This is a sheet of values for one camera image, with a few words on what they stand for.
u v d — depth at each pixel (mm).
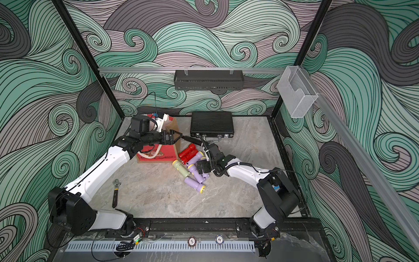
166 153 893
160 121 695
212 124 1160
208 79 957
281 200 429
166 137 671
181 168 905
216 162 670
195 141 1041
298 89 782
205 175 877
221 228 743
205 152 684
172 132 684
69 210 394
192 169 895
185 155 952
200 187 833
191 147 1001
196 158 951
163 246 698
